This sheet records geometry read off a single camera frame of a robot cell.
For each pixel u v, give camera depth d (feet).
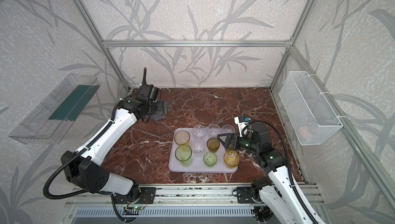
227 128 2.99
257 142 1.77
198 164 2.74
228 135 2.03
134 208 2.32
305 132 2.40
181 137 2.77
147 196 2.39
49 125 2.05
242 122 2.13
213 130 3.06
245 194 2.41
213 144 2.93
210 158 2.77
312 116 2.00
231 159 2.77
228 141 2.03
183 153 2.64
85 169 1.29
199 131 2.99
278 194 1.92
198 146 2.86
